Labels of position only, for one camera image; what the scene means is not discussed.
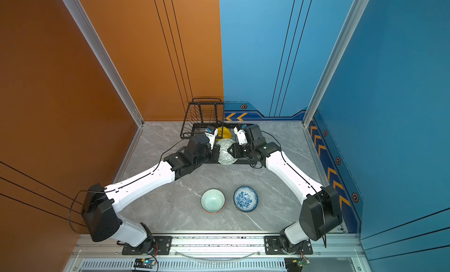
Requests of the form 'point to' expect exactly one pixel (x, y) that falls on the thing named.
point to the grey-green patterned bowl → (225, 157)
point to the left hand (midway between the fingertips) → (221, 144)
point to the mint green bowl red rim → (212, 201)
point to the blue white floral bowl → (245, 199)
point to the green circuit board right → (295, 264)
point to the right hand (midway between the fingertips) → (229, 149)
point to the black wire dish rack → (205, 118)
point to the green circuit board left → (144, 263)
